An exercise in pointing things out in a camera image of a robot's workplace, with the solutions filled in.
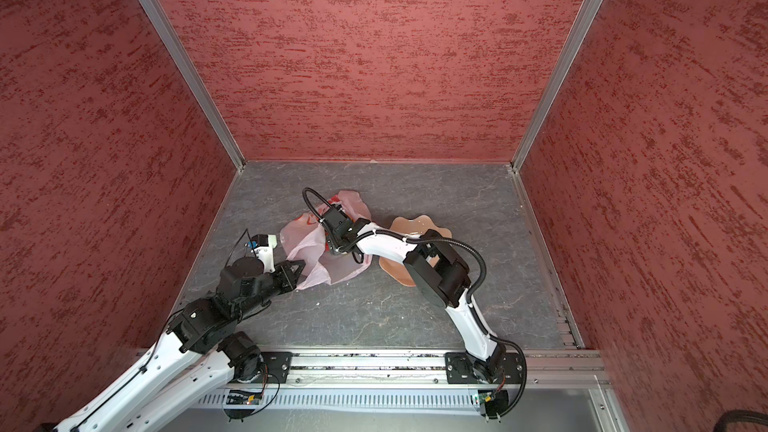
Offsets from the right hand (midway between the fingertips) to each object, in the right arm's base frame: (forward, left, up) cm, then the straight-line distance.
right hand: (344, 243), depth 95 cm
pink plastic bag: (-9, +7, +18) cm, 22 cm away
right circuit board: (-43, -39, -4) cm, 58 cm away
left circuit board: (-40, +23, -5) cm, 46 cm away
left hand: (-15, +7, +13) cm, 21 cm away
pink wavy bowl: (+7, -24, -2) cm, 25 cm away
